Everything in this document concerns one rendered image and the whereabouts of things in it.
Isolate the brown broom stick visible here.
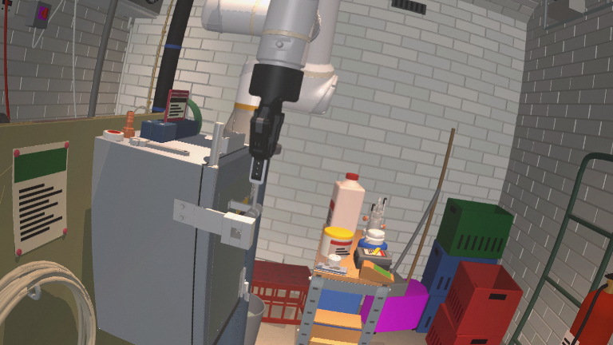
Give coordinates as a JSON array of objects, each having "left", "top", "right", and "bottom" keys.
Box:
[{"left": 405, "top": 127, "right": 457, "bottom": 282}]

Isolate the orange and green box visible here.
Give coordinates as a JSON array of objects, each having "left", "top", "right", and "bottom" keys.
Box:
[{"left": 358, "top": 260, "right": 396, "bottom": 284}]

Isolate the grey wall box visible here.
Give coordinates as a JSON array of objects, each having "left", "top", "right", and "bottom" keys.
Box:
[{"left": 25, "top": 0, "right": 53, "bottom": 30}]

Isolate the green crate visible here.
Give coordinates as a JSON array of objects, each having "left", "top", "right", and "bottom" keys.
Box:
[{"left": 435, "top": 197, "right": 516, "bottom": 260}]

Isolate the blue strip with white cap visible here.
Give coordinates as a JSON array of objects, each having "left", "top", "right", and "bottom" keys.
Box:
[{"left": 313, "top": 254, "right": 349, "bottom": 277}]

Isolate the green hose ring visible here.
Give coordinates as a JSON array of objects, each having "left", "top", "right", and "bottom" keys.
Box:
[{"left": 185, "top": 99, "right": 203, "bottom": 124}]

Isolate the blue shelf box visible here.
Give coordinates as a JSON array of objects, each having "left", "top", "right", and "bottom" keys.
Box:
[{"left": 315, "top": 288, "right": 366, "bottom": 315}]

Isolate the green hand truck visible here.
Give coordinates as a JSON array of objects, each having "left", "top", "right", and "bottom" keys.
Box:
[{"left": 506, "top": 152, "right": 613, "bottom": 345}]

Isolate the white tub with yellow lid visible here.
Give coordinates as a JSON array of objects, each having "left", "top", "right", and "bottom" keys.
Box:
[{"left": 319, "top": 226, "right": 356, "bottom": 260}]

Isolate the red fire extinguisher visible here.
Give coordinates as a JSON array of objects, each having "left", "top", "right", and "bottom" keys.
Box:
[{"left": 559, "top": 272, "right": 613, "bottom": 345}]

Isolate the yellow braided cable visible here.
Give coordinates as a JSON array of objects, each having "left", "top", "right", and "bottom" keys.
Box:
[{"left": 145, "top": 0, "right": 187, "bottom": 102}]

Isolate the grey wall pipe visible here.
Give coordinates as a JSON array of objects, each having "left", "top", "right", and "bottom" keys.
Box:
[{"left": 87, "top": 0, "right": 131, "bottom": 119}]

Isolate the blue crate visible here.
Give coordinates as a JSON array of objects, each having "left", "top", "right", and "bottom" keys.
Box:
[{"left": 414, "top": 238, "right": 500, "bottom": 335}]

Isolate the red bottle crate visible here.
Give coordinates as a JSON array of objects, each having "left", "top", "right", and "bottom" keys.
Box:
[{"left": 251, "top": 260, "right": 313, "bottom": 326}]

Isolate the coiled white hose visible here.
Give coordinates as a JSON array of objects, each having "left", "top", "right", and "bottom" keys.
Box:
[{"left": 0, "top": 260, "right": 97, "bottom": 345}]

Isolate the grey panel door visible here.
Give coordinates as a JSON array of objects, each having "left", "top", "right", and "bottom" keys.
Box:
[{"left": 193, "top": 149, "right": 270, "bottom": 345}]

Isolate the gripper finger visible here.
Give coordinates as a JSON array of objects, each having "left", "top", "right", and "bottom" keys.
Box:
[
  {"left": 248, "top": 107, "right": 275, "bottom": 186},
  {"left": 269, "top": 111, "right": 287, "bottom": 158}
]

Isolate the white and blue jar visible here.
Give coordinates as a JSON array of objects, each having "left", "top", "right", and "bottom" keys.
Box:
[{"left": 358, "top": 228, "right": 389, "bottom": 251}]

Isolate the olive backboard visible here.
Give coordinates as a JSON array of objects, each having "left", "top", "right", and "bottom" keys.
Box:
[{"left": 0, "top": 112, "right": 167, "bottom": 345}]

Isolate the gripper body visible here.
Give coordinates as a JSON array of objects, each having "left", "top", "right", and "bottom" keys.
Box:
[{"left": 248, "top": 63, "right": 306, "bottom": 112}]

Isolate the copper hose fitting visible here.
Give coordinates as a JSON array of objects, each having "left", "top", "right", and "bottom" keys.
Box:
[{"left": 122, "top": 110, "right": 137, "bottom": 140}]

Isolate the grey bucket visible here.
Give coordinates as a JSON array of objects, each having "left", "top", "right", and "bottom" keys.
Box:
[{"left": 243, "top": 291, "right": 267, "bottom": 345}]

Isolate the white jug with red cap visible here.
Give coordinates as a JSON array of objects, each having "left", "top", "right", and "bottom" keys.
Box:
[{"left": 326, "top": 172, "right": 366, "bottom": 236}]

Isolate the grey dustpan with handle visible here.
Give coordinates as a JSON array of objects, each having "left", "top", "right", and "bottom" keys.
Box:
[{"left": 386, "top": 188, "right": 442, "bottom": 299}]

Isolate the grey gas panel cabinet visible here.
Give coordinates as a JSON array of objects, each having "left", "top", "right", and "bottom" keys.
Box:
[{"left": 90, "top": 131, "right": 250, "bottom": 345}]

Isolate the red cable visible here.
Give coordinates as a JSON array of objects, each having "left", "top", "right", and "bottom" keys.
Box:
[{"left": 2, "top": 0, "right": 13, "bottom": 121}]

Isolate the black box with yellow label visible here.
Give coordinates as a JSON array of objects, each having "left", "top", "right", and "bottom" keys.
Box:
[{"left": 353, "top": 246, "right": 394, "bottom": 270}]

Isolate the grey tag rail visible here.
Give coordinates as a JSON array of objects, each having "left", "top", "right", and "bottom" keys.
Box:
[{"left": 128, "top": 136, "right": 191, "bottom": 157}]

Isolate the orange shelf box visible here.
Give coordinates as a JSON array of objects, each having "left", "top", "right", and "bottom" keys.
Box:
[{"left": 310, "top": 308, "right": 364, "bottom": 344}]

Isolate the red gas-off tag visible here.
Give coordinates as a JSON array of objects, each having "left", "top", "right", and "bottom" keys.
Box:
[{"left": 164, "top": 89, "right": 191, "bottom": 124}]

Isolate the thick black pipe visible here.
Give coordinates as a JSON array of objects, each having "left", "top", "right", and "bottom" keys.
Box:
[{"left": 151, "top": 0, "right": 208, "bottom": 114}]

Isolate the grey upright door handle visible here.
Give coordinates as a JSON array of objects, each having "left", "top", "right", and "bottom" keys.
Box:
[{"left": 209, "top": 121, "right": 226, "bottom": 167}]

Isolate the black wall vent grille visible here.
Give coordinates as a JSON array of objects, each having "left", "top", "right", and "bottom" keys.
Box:
[{"left": 390, "top": 0, "right": 428, "bottom": 16}]

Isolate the cream poster with green header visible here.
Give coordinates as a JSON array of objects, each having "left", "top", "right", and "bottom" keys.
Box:
[{"left": 11, "top": 141, "right": 70, "bottom": 257}]

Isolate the metal shelf unit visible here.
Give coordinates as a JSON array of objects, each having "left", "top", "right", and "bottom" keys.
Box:
[{"left": 295, "top": 228, "right": 408, "bottom": 345}]

